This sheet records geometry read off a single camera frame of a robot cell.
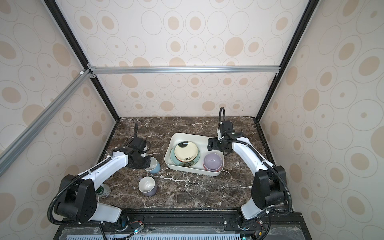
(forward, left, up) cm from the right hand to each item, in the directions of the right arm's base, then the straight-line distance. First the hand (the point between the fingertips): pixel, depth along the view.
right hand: (215, 146), depth 88 cm
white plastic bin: (-9, +10, -10) cm, 17 cm away
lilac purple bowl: (-5, +2, -10) cm, 11 cm away
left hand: (-7, +38, -5) cm, 39 cm away
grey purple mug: (-19, +40, -12) cm, 45 cm away
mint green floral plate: (-6, +20, -11) cm, 24 cm away
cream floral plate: (+3, +18, -10) cm, 21 cm away
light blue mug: (-8, +37, -8) cm, 38 cm away
